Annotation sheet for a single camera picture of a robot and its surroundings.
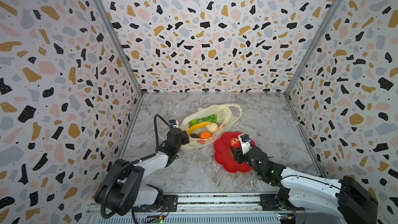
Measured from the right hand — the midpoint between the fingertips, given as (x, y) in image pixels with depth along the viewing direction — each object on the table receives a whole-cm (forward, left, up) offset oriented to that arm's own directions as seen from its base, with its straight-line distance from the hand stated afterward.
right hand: (236, 145), depth 82 cm
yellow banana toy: (+17, +23, -8) cm, 30 cm away
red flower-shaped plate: (+1, +6, -12) cm, 14 cm away
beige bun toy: (+14, +13, -6) cm, 20 cm away
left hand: (+9, +27, -2) cm, 29 cm away
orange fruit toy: (+10, +18, -7) cm, 21 cm away
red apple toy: (0, +1, +3) cm, 3 cm away
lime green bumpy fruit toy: (+19, +25, -6) cm, 32 cm away
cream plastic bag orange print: (+23, +5, -3) cm, 24 cm away
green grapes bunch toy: (+23, +13, -8) cm, 28 cm away
